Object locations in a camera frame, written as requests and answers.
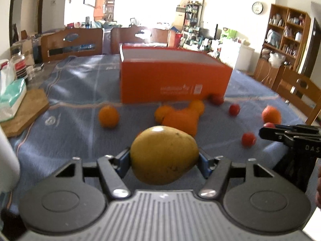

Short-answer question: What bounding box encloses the orange cardboard box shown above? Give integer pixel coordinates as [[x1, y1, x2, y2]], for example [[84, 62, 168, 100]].
[[120, 45, 232, 104]]

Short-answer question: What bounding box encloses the small orange near box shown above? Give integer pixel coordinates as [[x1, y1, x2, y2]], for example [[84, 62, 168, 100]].
[[188, 100, 205, 116]]

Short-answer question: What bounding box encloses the blue tablecloth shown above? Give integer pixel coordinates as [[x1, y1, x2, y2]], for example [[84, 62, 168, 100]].
[[1, 55, 301, 210]]

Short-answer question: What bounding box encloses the wooden board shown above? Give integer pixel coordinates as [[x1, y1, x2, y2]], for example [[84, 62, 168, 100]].
[[1, 89, 50, 138]]

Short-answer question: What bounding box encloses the yellow-green mango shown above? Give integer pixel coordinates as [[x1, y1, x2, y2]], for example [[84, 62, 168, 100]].
[[130, 126, 199, 186]]

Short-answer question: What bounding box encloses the red-label bottle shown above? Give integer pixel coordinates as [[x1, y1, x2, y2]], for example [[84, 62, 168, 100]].
[[10, 47, 28, 80]]

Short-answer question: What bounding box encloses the red tomato near box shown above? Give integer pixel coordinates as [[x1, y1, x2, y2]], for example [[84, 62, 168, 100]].
[[208, 94, 224, 106]]

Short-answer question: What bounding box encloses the round wall clock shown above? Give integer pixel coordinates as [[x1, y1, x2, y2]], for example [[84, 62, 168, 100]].
[[251, 2, 264, 15]]

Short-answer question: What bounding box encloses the wooden chair left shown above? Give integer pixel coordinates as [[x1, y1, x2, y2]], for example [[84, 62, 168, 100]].
[[41, 28, 104, 63]]

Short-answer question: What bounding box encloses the red tomato right of orange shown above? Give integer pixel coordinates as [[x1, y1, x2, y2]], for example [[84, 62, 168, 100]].
[[242, 132, 256, 147]]

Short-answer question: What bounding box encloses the red tomato behind orange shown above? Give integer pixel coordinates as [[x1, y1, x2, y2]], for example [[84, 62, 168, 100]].
[[263, 123, 275, 128]]

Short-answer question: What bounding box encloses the wooden chair right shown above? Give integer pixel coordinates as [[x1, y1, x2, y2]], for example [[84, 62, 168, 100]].
[[271, 66, 320, 125]]

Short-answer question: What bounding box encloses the wooden bookshelf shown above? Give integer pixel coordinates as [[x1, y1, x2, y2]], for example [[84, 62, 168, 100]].
[[254, 4, 311, 88]]

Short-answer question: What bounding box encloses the large orange fruit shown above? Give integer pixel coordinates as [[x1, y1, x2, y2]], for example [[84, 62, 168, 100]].
[[162, 108, 199, 137]]

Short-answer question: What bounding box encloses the red tomato middle right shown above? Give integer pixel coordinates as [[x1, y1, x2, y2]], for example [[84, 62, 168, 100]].
[[229, 104, 241, 116]]

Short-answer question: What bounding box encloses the orange far right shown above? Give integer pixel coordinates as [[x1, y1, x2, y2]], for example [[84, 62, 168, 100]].
[[261, 106, 282, 125]]

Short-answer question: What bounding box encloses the green tissue pack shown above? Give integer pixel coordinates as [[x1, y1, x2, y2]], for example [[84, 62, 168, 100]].
[[0, 78, 27, 123]]

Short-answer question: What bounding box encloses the small orange left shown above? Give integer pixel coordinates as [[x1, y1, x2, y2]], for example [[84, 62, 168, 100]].
[[98, 105, 120, 129]]

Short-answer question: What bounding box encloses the white mug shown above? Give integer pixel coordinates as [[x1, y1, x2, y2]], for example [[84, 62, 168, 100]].
[[0, 128, 21, 193]]

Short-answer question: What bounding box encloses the small orange behind large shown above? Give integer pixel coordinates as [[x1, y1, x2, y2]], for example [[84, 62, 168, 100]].
[[154, 105, 175, 124]]

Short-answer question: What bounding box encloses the wooden chair middle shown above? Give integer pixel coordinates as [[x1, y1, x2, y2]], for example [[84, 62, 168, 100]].
[[110, 26, 175, 54]]

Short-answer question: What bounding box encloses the wooden chair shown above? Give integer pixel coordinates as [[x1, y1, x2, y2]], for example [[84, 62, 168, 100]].
[[110, 26, 175, 54], [41, 28, 104, 63], [271, 66, 320, 125]]

